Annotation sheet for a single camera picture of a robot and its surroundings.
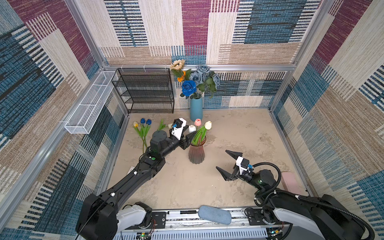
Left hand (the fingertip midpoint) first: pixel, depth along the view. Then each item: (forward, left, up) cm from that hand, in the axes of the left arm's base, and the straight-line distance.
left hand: (192, 127), depth 73 cm
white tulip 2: (-1, 0, 0) cm, 1 cm away
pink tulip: (+2, -3, +1) cm, 4 cm away
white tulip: (+1, -8, 0) cm, 8 cm away
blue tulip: (+20, +35, -28) cm, 49 cm away
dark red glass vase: (+1, -3, -30) cm, 30 cm away
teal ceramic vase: (+29, -3, -16) cm, 33 cm away
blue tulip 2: (+27, +32, -28) cm, 50 cm away
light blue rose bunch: (+33, -9, +4) cm, 35 cm away
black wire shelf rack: (+45, +34, -13) cm, 58 cm away
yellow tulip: (+25, +41, -27) cm, 55 cm away
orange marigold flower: (+36, +7, +3) cm, 36 cm away
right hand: (-12, -14, -10) cm, 21 cm away
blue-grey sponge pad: (-33, -12, -27) cm, 44 cm away
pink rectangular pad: (-18, -53, -27) cm, 63 cm away
